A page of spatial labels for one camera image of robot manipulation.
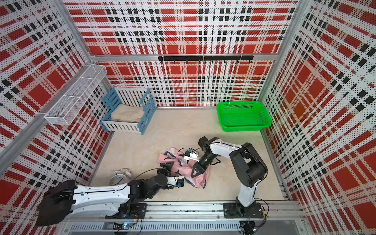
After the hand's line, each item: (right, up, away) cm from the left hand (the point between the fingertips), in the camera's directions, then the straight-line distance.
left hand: (173, 166), depth 82 cm
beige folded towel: (-41, +32, +31) cm, 60 cm away
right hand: (+13, -4, -1) cm, 14 cm away
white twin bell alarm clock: (-29, -6, -1) cm, 29 cm away
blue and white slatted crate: (-31, +44, +32) cm, 63 cm away
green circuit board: (-21, -25, -12) cm, 35 cm away
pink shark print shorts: (+6, 0, -3) cm, 6 cm away
